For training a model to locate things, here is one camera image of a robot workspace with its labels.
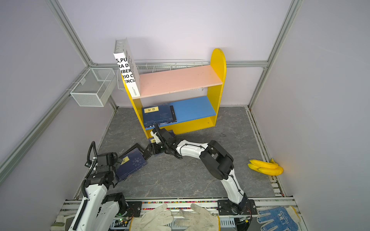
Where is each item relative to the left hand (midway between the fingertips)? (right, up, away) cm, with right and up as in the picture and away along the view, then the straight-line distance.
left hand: (114, 166), depth 81 cm
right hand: (+18, +9, +6) cm, 21 cm away
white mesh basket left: (-22, +48, +14) cm, 55 cm away
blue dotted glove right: (+90, -22, -11) cm, 94 cm away
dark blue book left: (+8, +1, +7) cm, 11 cm away
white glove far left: (-20, -24, -12) cm, 34 cm away
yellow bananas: (+91, -2, +3) cm, 91 cm away
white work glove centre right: (+50, -24, -11) cm, 56 cm away
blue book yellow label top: (+17, +13, +15) cm, 26 cm away
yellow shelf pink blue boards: (+35, +44, +37) cm, 67 cm away
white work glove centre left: (+26, -23, -10) cm, 36 cm away
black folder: (+14, +4, +12) cm, 18 cm away
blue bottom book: (+24, +30, +10) cm, 40 cm away
